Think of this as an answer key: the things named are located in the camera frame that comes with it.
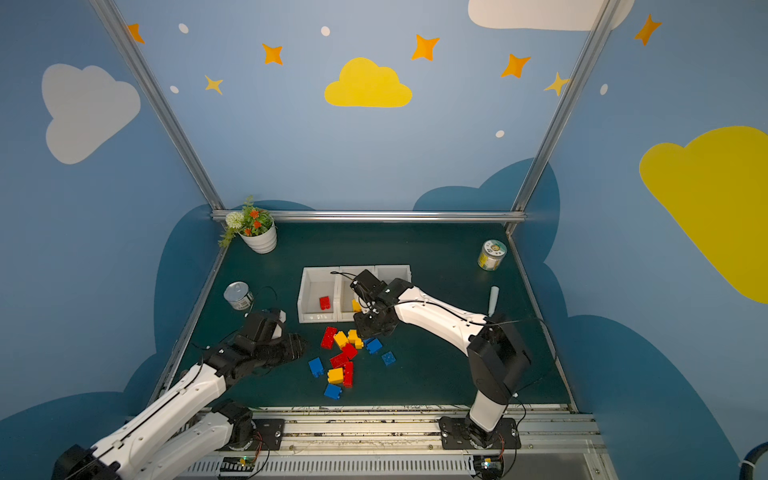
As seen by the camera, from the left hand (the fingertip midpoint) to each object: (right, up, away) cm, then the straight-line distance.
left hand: (302, 344), depth 83 cm
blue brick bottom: (+9, -12, -2) cm, 16 cm away
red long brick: (+6, 0, +8) cm, 10 cm away
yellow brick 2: (+14, 0, +5) cm, 15 cm away
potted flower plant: (-22, +35, +21) cm, 46 cm away
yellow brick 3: (+10, -8, -1) cm, 13 cm away
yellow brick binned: (+14, +8, +13) cm, 21 cm away
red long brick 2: (+13, -8, -1) cm, 16 cm away
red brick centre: (+12, -4, +5) cm, 14 cm away
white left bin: (0, +12, +19) cm, 22 cm away
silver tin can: (-24, +12, +12) cm, 29 cm away
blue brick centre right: (+20, -2, +6) cm, 21 cm away
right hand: (+18, +4, 0) cm, 18 cm away
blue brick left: (+4, -7, +1) cm, 8 cm away
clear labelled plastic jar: (+62, +26, +22) cm, 70 cm away
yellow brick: (+10, 0, +6) cm, 12 cm away
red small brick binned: (+4, +9, +14) cm, 17 cm away
